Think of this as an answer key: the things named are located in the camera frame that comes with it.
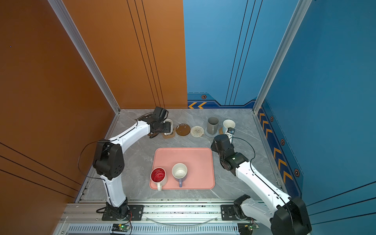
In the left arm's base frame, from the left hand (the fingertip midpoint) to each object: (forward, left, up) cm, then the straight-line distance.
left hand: (167, 126), depth 95 cm
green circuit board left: (-53, +18, -13) cm, 58 cm away
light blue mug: (+6, -41, -4) cm, 42 cm away
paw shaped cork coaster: (+1, -1, -12) cm, 12 cm away
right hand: (-14, -31, +4) cm, 34 cm away
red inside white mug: (-29, +2, -9) cm, 31 cm away
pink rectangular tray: (-17, -22, -16) cm, 32 cm away
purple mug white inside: (-26, -9, -11) cm, 29 cm away
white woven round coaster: (+4, -20, -11) cm, 23 cm away
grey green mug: (+2, -30, -1) cm, 30 cm away
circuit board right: (-53, -44, -13) cm, 70 cm away
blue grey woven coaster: (0, -30, -9) cm, 31 cm away
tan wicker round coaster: (+4, -37, -10) cm, 39 cm away
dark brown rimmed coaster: (+5, -10, -10) cm, 15 cm away
